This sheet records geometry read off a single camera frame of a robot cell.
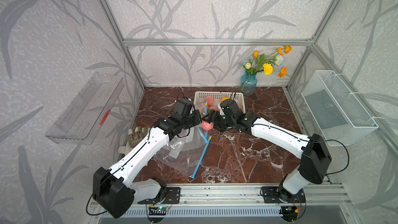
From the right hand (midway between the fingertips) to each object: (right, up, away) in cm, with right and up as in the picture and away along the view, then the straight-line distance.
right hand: (204, 121), depth 78 cm
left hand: (0, +2, -1) cm, 2 cm away
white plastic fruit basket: (+10, +13, +33) cm, 37 cm away
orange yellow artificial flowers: (+36, +35, +23) cm, 55 cm away
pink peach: (+1, -2, -4) cm, 4 cm away
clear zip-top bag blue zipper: (-11, -20, +9) cm, 25 cm away
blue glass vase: (+31, +23, +31) cm, 50 cm away
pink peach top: (+4, +11, +26) cm, 28 cm away
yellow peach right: (+14, +12, +31) cm, 36 cm away
